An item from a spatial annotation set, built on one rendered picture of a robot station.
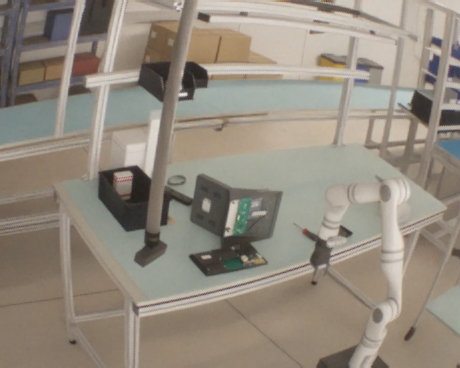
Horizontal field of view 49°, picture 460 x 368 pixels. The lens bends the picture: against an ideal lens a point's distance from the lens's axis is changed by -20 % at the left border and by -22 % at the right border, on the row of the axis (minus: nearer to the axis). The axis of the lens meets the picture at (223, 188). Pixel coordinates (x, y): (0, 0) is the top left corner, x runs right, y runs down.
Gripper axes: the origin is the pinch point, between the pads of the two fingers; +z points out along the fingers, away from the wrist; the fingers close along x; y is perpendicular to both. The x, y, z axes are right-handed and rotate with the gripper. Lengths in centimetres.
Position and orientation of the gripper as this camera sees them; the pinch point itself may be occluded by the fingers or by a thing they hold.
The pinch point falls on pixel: (317, 278)
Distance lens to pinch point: 228.2
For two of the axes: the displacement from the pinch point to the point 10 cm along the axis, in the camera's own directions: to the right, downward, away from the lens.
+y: -4.5, -4.6, 7.6
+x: -8.8, 0.8, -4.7
